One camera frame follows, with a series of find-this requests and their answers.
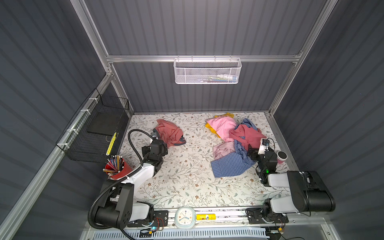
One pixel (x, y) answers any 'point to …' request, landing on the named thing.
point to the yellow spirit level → (206, 217)
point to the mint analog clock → (185, 218)
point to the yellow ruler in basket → (109, 149)
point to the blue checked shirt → (237, 162)
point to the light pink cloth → (222, 125)
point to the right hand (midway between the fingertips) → (260, 146)
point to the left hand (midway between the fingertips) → (154, 145)
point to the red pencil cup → (116, 167)
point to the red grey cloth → (171, 134)
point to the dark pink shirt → (251, 137)
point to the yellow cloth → (226, 115)
